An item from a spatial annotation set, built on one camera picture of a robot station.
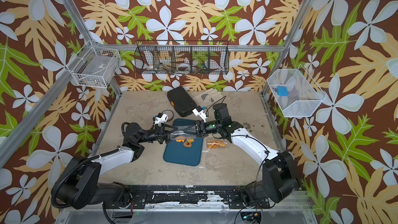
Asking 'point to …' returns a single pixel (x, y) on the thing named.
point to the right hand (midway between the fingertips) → (187, 133)
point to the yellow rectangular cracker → (190, 140)
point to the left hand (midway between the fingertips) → (177, 132)
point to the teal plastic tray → (175, 152)
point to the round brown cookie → (187, 144)
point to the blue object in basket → (282, 91)
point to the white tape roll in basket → (183, 66)
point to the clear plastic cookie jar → (184, 132)
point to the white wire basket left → (94, 67)
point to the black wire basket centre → (182, 57)
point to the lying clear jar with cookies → (214, 143)
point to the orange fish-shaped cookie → (180, 140)
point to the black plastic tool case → (181, 100)
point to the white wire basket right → (304, 95)
